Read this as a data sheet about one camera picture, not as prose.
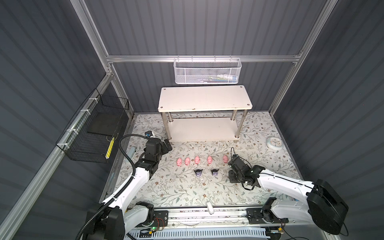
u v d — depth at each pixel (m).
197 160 0.93
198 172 0.84
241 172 0.65
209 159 0.93
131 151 0.94
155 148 0.64
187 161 0.92
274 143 0.99
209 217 0.75
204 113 1.20
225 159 0.94
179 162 0.92
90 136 0.72
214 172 0.85
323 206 0.42
